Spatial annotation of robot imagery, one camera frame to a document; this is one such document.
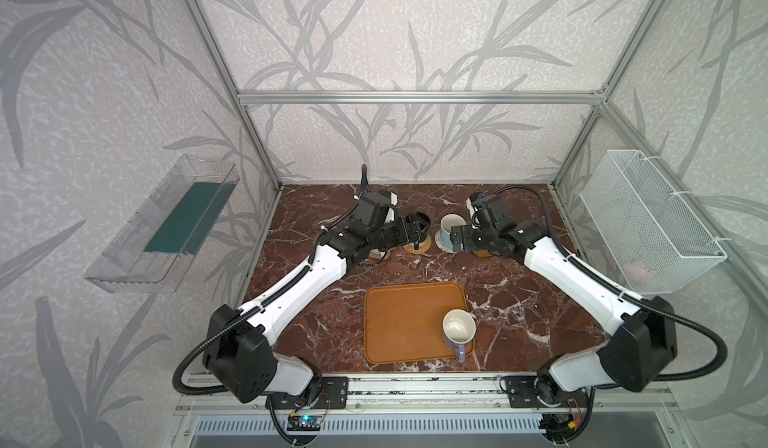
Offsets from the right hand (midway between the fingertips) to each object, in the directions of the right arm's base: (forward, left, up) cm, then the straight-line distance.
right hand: (466, 225), depth 84 cm
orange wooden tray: (-21, +18, -19) cm, 33 cm away
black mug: (+10, +11, -9) cm, 17 cm away
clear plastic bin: (-17, +71, +14) cm, 74 cm away
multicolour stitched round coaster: (+5, +6, -18) cm, 20 cm away
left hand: (-4, +13, +7) cm, 15 cm away
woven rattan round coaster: (+4, +12, -17) cm, 21 cm away
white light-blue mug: (+8, +4, -9) cm, 13 cm away
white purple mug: (-23, +2, -17) cm, 29 cm away
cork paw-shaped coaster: (-17, +24, +13) cm, 32 cm away
